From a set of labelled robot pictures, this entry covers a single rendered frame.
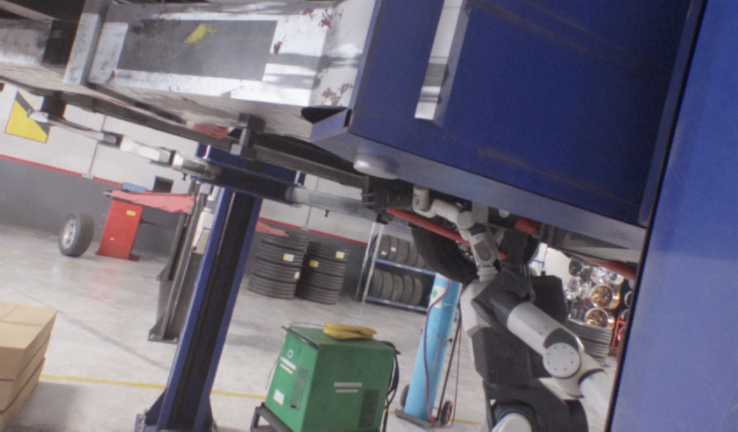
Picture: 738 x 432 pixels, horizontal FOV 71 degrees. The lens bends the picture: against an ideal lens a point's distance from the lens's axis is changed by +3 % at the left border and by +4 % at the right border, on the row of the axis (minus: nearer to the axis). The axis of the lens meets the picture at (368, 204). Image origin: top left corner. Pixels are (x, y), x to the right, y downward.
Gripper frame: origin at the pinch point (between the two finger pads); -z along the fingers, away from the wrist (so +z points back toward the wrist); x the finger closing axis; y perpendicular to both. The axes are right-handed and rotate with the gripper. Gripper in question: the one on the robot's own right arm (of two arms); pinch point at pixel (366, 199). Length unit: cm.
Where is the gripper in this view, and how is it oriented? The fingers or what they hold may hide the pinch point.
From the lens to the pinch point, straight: 216.9
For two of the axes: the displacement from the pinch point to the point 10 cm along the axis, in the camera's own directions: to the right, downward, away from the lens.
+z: 10.0, -0.1, -0.5
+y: -0.5, -0.5, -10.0
